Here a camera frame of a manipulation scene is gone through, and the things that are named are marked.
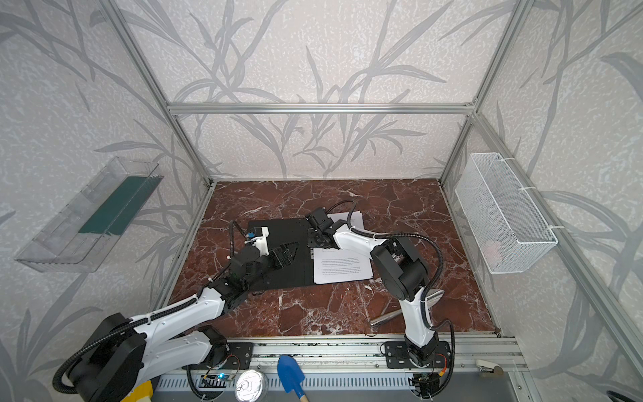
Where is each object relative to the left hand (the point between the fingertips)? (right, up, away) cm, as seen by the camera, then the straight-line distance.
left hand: (295, 239), depth 82 cm
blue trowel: (+1, -37, -12) cm, 39 cm away
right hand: (+5, +1, +14) cm, 15 cm away
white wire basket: (+57, +5, -21) cm, 60 cm away
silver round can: (-8, -36, -17) cm, 41 cm away
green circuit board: (-21, -39, -11) cm, 46 cm away
